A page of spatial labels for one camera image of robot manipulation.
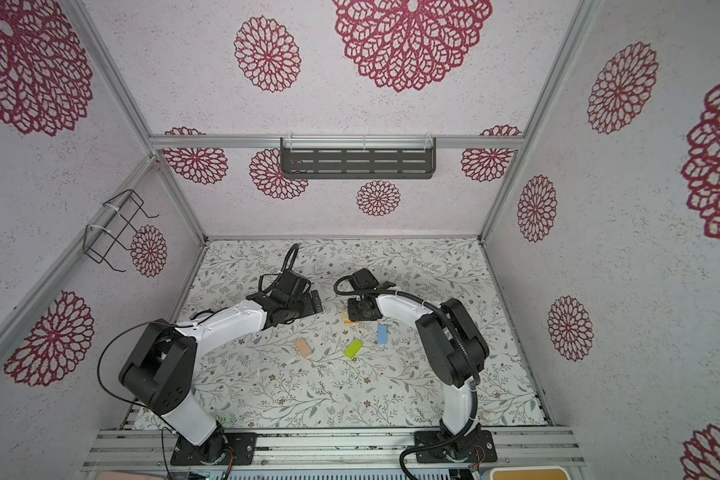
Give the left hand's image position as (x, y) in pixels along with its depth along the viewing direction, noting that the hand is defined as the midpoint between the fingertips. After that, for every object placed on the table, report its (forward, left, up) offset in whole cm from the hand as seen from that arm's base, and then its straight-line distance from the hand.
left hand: (309, 309), depth 93 cm
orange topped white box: (-43, -53, 0) cm, 68 cm away
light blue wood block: (-5, -23, -7) cm, 24 cm away
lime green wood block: (-10, -13, -7) cm, 18 cm away
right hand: (+1, -14, -2) cm, 15 cm away
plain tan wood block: (-10, +2, -5) cm, 12 cm away
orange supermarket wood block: (-4, -11, +3) cm, 12 cm away
